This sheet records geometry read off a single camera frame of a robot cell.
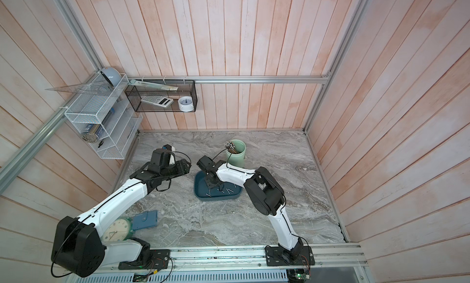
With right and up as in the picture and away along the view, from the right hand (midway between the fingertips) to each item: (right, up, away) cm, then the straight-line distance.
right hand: (214, 181), depth 97 cm
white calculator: (-29, +44, +1) cm, 52 cm away
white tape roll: (-14, +41, -4) cm, 44 cm away
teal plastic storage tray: (-5, -5, -4) cm, 8 cm away
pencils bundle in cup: (+9, +18, -7) cm, 22 cm away
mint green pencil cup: (+13, +12, -4) cm, 18 cm away
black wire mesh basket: (-15, +52, +2) cm, 54 cm away
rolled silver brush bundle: (-51, +23, -21) cm, 59 cm away
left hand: (-12, +8, -12) cm, 19 cm away
